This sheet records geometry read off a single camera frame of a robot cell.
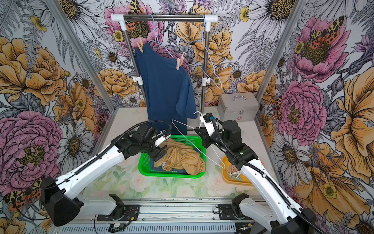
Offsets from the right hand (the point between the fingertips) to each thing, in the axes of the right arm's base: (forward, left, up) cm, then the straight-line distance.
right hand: (196, 132), depth 70 cm
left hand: (-1, +21, -12) cm, 24 cm away
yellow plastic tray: (-3, -18, -31) cm, 36 cm away
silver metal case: (+38, -33, -21) cm, 54 cm away
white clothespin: (-10, -22, -29) cm, 37 cm away
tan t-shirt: (-3, +9, -16) cm, 19 cm away
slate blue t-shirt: (-6, +21, -28) cm, 35 cm away
